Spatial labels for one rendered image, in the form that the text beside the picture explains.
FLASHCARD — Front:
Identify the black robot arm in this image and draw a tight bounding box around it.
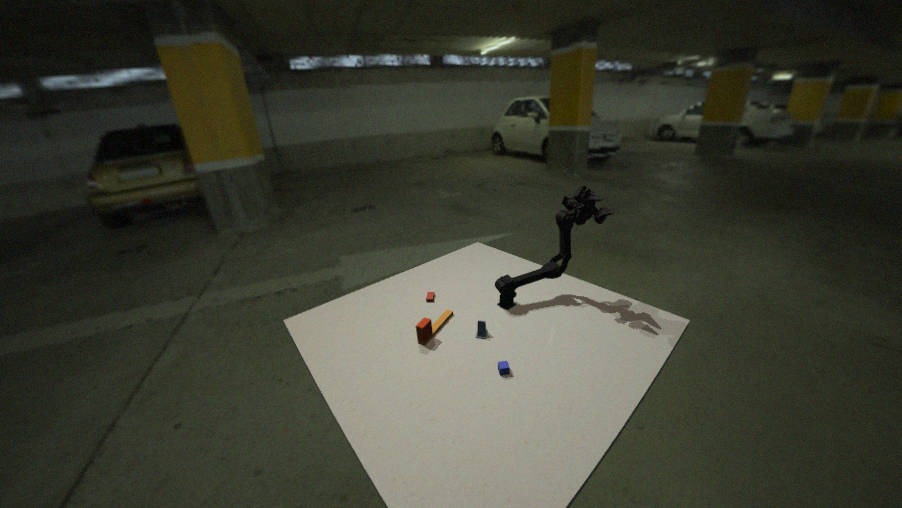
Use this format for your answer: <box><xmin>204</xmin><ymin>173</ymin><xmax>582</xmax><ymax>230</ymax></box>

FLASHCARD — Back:
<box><xmin>495</xmin><ymin>196</ymin><xmax>593</xmax><ymax>311</ymax></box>

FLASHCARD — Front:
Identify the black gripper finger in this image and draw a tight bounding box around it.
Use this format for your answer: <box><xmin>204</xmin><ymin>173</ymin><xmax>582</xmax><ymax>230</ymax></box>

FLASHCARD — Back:
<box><xmin>597</xmin><ymin>206</ymin><xmax>614</xmax><ymax>222</ymax></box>
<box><xmin>580</xmin><ymin>188</ymin><xmax>603</xmax><ymax>204</ymax></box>

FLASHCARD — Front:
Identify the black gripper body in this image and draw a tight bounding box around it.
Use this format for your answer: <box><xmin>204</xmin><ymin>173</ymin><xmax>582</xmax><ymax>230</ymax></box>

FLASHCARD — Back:
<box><xmin>573</xmin><ymin>186</ymin><xmax>604</xmax><ymax>224</ymax></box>

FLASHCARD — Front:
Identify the brown bar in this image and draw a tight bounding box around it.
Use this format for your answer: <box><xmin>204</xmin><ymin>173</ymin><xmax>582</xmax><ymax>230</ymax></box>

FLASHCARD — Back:
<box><xmin>416</xmin><ymin>310</ymin><xmax>453</xmax><ymax>346</ymax></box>

